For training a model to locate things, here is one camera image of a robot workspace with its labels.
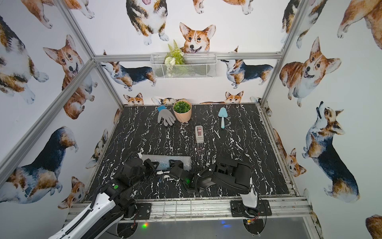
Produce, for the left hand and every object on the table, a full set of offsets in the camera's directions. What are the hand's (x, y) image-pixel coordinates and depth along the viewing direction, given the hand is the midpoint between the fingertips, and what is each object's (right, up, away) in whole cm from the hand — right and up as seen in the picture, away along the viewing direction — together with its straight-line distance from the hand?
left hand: (162, 160), depth 80 cm
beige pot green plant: (+8, +29, +24) cm, 38 cm away
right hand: (+3, -3, +5) cm, 7 cm away
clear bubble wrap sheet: (0, -1, +2) cm, 3 cm away
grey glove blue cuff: (-3, +22, +30) cm, 37 cm away
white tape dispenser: (+19, +14, +20) cm, 31 cm away
